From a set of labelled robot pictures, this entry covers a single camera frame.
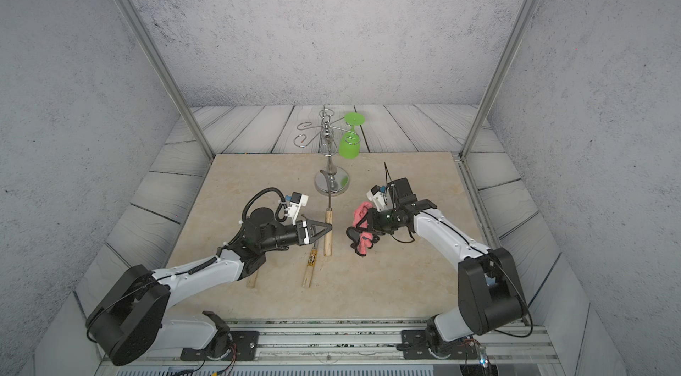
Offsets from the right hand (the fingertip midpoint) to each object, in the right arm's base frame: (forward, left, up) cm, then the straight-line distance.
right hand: (360, 226), depth 82 cm
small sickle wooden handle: (-13, +17, -11) cm, 24 cm away
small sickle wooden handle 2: (-7, +9, +5) cm, 13 cm away
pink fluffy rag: (-5, -2, +1) cm, 5 cm away
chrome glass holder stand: (+28, +11, -12) cm, 33 cm away
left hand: (-6, +8, +7) cm, 12 cm away
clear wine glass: (+30, +11, +5) cm, 33 cm away
